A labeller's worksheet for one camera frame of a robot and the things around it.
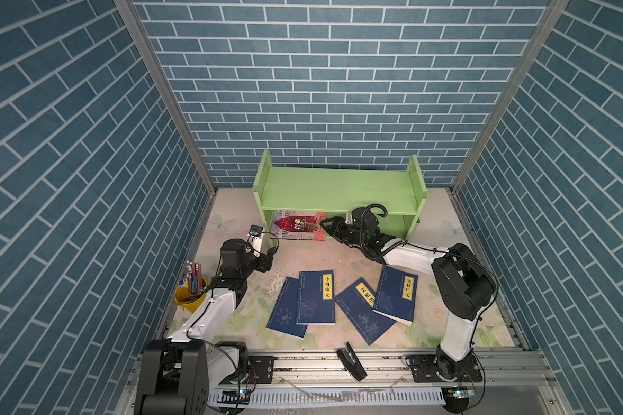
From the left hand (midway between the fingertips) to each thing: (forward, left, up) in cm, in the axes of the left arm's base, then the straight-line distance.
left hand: (265, 244), depth 87 cm
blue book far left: (-21, -7, -11) cm, 25 cm away
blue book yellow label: (-15, -17, -11) cm, 25 cm away
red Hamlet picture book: (+7, -11, +1) cm, 14 cm away
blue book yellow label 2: (-14, -45, -10) cm, 48 cm away
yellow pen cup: (-16, +21, -3) cm, 27 cm away
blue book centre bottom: (-16, -32, -12) cm, 37 cm away
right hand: (+6, -19, +4) cm, 20 cm away
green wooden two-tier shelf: (+10, -44, +13) cm, 47 cm away
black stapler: (-33, -28, -11) cm, 45 cm away
